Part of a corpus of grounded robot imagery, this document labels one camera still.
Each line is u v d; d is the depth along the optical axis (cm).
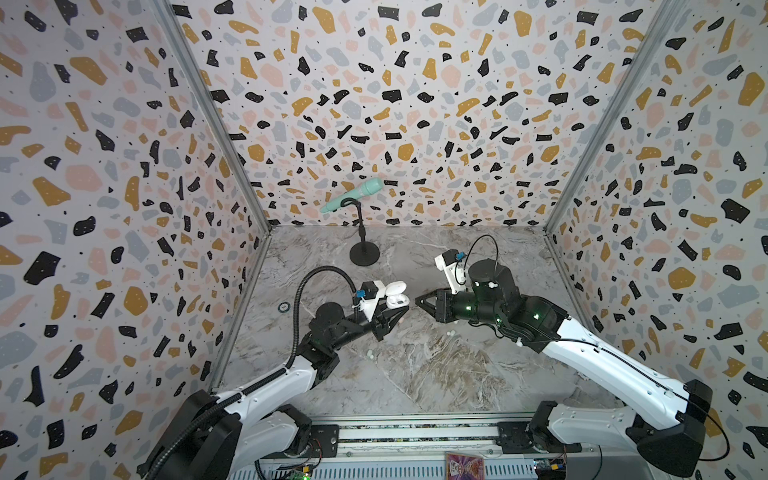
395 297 72
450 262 60
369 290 62
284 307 97
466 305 57
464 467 70
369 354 88
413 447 73
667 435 40
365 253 113
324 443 73
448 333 92
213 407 42
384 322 67
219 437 40
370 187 88
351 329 65
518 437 74
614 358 44
